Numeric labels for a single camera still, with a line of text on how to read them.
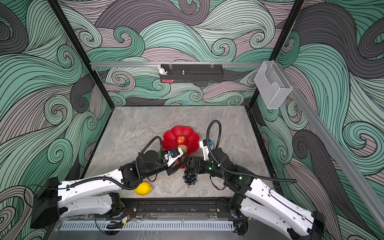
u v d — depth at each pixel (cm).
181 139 93
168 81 90
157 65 93
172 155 58
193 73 96
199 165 59
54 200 40
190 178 80
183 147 91
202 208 75
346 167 49
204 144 63
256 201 48
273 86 76
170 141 98
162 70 85
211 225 70
